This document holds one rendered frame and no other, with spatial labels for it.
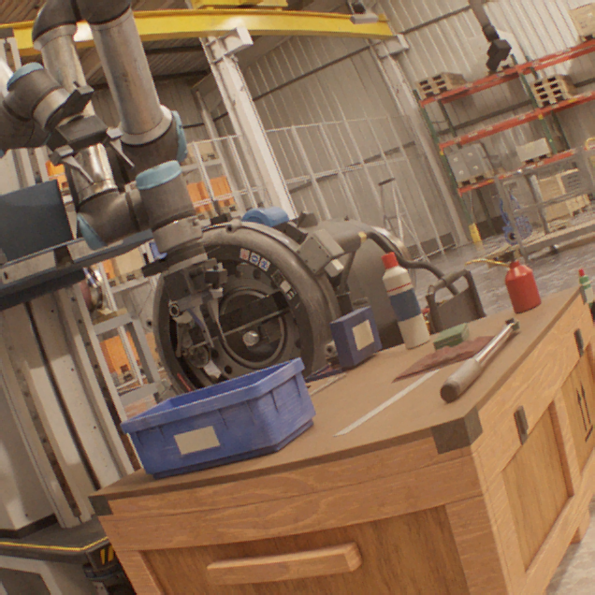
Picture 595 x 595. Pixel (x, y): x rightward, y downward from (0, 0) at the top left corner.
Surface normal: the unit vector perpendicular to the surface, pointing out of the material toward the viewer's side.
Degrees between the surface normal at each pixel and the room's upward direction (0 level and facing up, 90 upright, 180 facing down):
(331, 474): 90
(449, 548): 90
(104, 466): 90
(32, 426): 90
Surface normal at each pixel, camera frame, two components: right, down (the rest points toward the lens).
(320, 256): -0.51, 0.22
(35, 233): 0.70, -0.23
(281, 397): 0.85, -0.30
